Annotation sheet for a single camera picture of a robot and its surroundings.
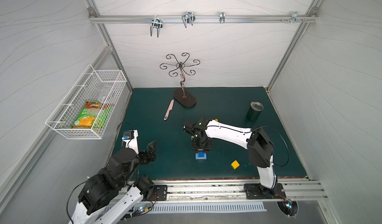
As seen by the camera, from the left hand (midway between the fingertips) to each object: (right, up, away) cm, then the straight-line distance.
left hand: (146, 144), depth 64 cm
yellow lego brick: (+44, -17, +17) cm, 50 cm away
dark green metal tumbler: (+60, +13, +30) cm, 69 cm away
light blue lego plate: (+23, -13, +20) cm, 33 cm away
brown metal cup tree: (+10, +23, +50) cm, 56 cm away
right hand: (+23, -9, +18) cm, 31 cm away
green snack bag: (-22, +13, -2) cm, 26 cm away
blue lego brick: (+25, -11, +17) cm, 32 cm away
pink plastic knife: (+2, +13, +43) cm, 45 cm away
